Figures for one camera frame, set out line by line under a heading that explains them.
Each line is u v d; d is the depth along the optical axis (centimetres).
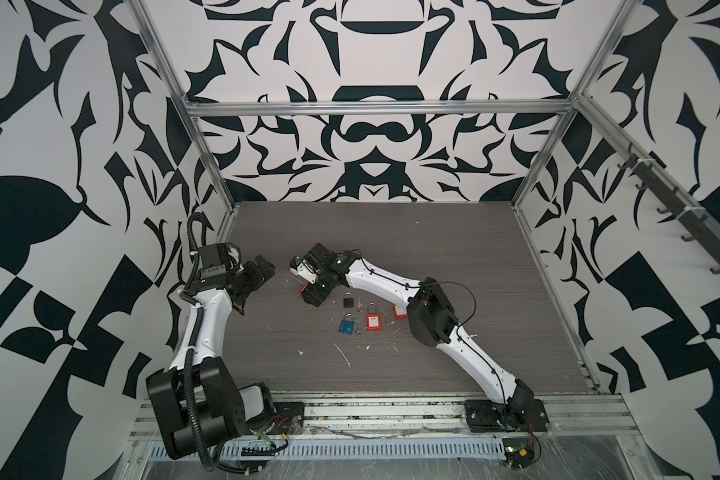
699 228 55
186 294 57
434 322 63
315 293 85
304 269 86
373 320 89
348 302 94
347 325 89
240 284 71
